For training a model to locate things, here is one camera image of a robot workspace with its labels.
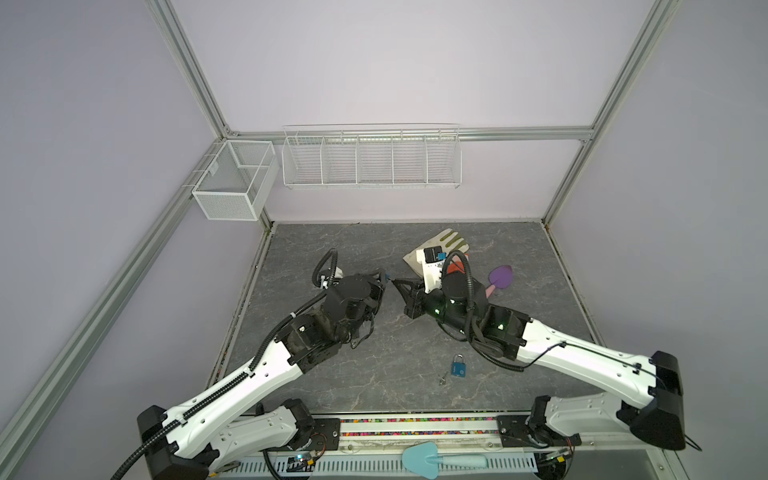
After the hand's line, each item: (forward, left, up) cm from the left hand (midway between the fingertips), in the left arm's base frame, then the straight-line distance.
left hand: (390, 276), depth 68 cm
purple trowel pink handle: (+18, -40, -32) cm, 54 cm away
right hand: (-2, -1, 0) cm, 2 cm away
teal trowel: (-33, -6, -29) cm, 44 cm away
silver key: (-15, -13, -31) cm, 36 cm away
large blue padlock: (-13, -18, -29) cm, 36 cm away
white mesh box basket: (+50, +50, -7) cm, 71 cm away
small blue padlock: (0, +1, 0) cm, 1 cm away
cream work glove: (+36, -24, -31) cm, 53 cm away
